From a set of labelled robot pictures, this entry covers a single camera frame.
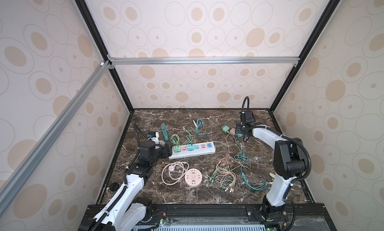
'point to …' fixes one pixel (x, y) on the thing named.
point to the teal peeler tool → (165, 132)
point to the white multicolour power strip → (199, 149)
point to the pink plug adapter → (232, 131)
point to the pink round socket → (193, 177)
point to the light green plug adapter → (177, 148)
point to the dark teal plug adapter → (239, 135)
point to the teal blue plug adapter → (190, 147)
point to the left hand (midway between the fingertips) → (170, 142)
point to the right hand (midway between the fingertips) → (242, 127)
